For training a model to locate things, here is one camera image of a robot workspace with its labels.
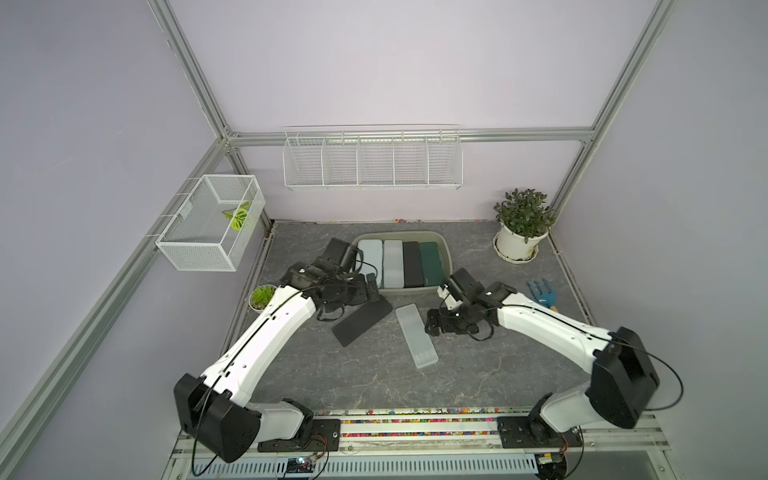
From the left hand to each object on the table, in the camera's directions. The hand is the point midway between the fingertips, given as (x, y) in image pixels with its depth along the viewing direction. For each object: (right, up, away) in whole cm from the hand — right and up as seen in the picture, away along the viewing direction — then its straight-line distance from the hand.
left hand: (363, 297), depth 75 cm
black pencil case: (+14, +7, +29) cm, 33 cm away
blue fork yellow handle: (+59, -4, +25) cm, 64 cm away
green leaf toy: (-35, +22, +6) cm, 42 cm away
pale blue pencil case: (0, +12, +31) cm, 33 cm away
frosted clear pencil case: (+14, -13, +16) cm, 25 cm away
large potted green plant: (+50, +22, +21) cm, 59 cm away
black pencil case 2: (-2, -10, +18) cm, 21 cm away
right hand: (+20, -9, +8) cm, 23 cm away
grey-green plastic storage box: (+25, +17, +33) cm, 45 cm away
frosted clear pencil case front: (+7, +9, +29) cm, 31 cm away
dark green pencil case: (+21, +7, +30) cm, 37 cm away
